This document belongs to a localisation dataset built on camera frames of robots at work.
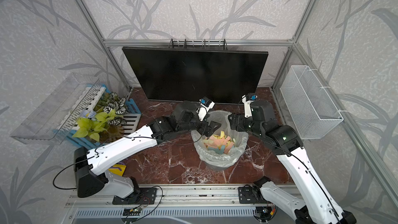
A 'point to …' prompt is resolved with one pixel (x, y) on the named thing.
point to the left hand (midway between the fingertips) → (215, 121)
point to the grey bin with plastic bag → (219, 162)
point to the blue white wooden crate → (87, 101)
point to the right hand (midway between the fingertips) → (235, 115)
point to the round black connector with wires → (266, 213)
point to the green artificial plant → (108, 111)
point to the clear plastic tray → (52, 122)
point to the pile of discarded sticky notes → (221, 144)
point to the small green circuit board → (131, 211)
